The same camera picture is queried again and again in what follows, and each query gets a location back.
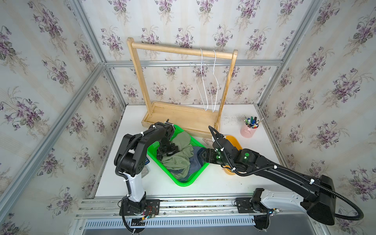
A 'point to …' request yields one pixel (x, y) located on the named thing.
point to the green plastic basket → (152, 152)
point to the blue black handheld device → (147, 160)
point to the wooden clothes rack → (202, 121)
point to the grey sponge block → (144, 172)
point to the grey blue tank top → (196, 161)
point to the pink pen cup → (248, 129)
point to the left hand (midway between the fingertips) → (172, 158)
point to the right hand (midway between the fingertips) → (206, 156)
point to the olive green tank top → (180, 159)
